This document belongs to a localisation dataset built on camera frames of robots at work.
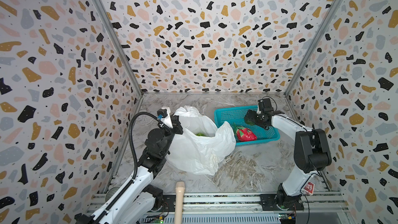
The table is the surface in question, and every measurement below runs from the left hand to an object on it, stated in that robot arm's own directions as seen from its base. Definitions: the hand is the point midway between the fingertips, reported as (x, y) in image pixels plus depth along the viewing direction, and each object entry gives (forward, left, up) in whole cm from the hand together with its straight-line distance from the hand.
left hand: (177, 110), depth 70 cm
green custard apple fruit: (+1, -10, -25) cm, 27 cm away
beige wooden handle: (-27, 0, -28) cm, 39 cm away
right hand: (+13, -40, -22) cm, 47 cm away
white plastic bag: (-12, -11, -13) cm, 21 cm away
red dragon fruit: (0, -35, -24) cm, 42 cm away
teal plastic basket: (+17, -34, -28) cm, 47 cm away
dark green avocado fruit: (+5, -39, -19) cm, 44 cm away
